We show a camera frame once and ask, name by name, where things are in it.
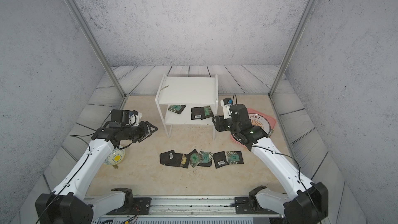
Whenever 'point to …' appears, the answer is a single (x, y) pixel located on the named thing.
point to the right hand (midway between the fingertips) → (216, 118)
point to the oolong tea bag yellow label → (185, 160)
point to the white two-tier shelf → (188, 100)
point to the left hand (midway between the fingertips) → (157, 129)
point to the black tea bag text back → (197, 113)
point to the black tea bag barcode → (219, 159)
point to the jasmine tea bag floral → (206, 158)
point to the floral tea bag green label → (232, 157)
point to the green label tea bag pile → (195, 159)
